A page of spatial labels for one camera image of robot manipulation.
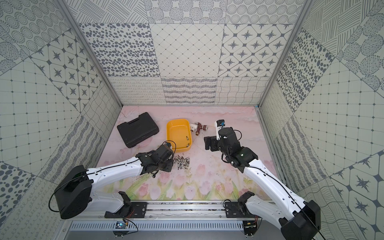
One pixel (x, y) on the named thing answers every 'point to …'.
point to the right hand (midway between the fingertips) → (213, 138)
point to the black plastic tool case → (137, 130)
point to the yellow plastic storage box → (178, 132)
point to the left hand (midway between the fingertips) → (171, 160)
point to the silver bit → (187, 138)
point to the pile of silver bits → (182, 163)
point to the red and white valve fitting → (197, 126)
